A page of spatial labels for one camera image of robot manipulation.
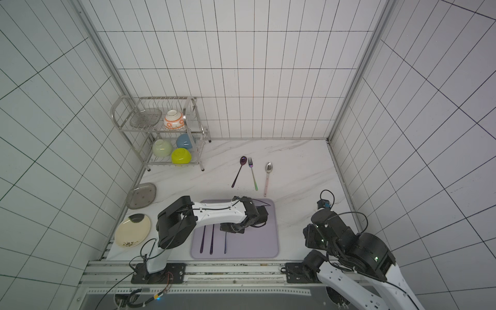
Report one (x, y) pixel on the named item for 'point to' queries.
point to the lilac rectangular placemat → (209, 241)
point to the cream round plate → (130, 234)
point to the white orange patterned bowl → (174, 119)
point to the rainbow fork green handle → (250, 165)
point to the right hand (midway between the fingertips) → (299, 231)
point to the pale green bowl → (162, 148)
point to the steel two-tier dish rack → (164, 130)
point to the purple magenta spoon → (243, 161)
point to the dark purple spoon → (212, 241)
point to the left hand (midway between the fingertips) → (223, 229)
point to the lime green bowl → (181, 155)
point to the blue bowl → (183, 141)
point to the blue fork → (225, 243)
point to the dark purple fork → (201, 247)
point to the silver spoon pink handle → (268, 168)
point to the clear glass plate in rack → (145, 118)
